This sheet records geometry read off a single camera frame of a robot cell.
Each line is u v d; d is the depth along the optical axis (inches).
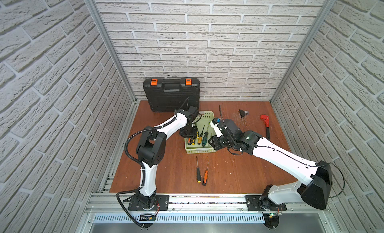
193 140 37.0
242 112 43.6
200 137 38.2
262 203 25.8
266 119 41.9
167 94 37.9
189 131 32.1
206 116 41.5
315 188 15.5
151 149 20.2
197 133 38.4
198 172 32.7
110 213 28.0
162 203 28.8
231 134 22.0
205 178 31.4
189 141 35.3
